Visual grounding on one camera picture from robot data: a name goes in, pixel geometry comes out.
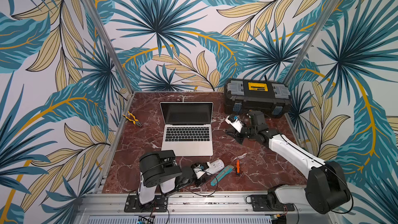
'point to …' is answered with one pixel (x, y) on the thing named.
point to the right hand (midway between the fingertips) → (219, 135)
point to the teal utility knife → (222, 175)
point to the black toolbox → (244, 95)
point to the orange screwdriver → (238, 170)
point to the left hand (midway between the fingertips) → (208, 171)
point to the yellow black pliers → (135, 122)
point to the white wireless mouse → (215, 166)
